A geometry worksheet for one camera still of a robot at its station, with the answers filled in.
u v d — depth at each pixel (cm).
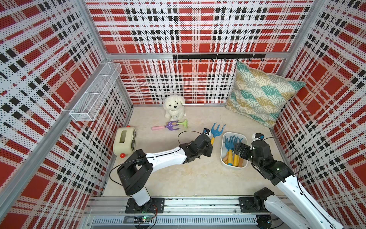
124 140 88
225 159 85
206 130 75
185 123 108
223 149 91
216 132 88
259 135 67
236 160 86
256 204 66
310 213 42
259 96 91
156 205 73
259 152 55
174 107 97
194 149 64
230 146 90
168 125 106
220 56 91
